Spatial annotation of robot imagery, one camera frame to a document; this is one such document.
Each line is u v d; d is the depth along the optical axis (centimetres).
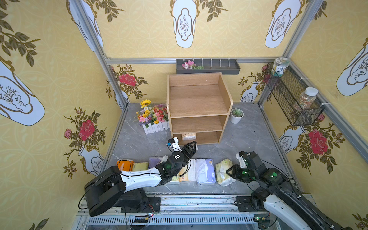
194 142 76
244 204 73
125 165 82
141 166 83
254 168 59
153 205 73
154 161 84
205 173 78
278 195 52
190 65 88
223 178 75
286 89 90
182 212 73
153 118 93
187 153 69
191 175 78
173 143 73
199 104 77
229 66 92
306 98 66
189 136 94
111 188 42
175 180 78
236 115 103
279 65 85
